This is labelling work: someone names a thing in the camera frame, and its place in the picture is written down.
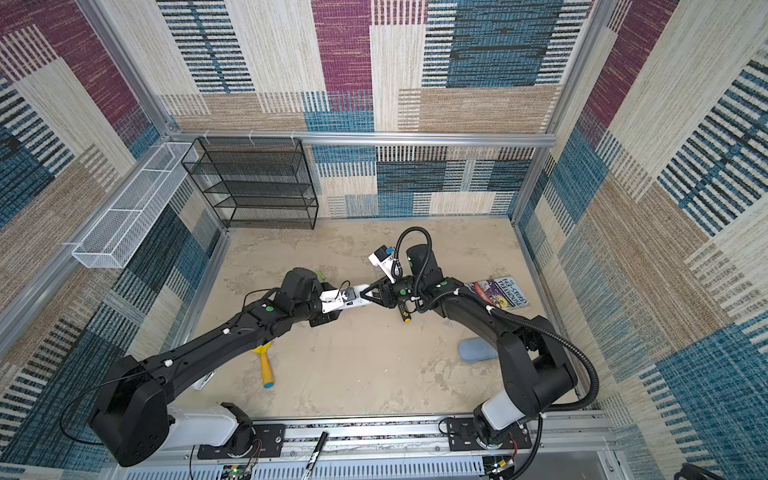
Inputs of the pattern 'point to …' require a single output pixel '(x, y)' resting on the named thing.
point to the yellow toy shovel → (266, 365)
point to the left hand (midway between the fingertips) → (335, 290)
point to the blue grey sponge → (476, 349)
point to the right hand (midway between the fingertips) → (366, 295)
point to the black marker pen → (314, 455)
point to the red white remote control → (352, 298)
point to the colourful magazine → (502, 292)
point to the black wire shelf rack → (255, 183)
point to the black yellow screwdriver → (404, 314)
